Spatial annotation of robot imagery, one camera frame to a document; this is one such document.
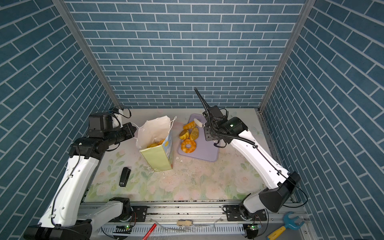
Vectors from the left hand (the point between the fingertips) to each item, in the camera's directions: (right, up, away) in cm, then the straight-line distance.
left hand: (137, 127), depth 71 cm
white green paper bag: (0, -9, +25) cm, 27 cm away
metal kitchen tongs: (+29, +2, +9) cm, 30 cm away
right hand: (+34, -2, +3) cm, 34 cm away
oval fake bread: (+26, -5, +30) cm, 40 cm away
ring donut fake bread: (+22, -11, +28) cm, 38 cm away
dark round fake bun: (+19, -6, +27) cm, 34 cm away
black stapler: (-12, -28, +12) cm, 33 cm away
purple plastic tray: (+34, -16, +28) cm, 47 cm away
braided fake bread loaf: (+4, -11, +15) cm, 19 cm away
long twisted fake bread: (+23, 0, +34) cm, 41 cm away
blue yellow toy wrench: (+75, -46, -1) cm, 88 cm away
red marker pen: (+7, -48, -3) cm, 49 cm away
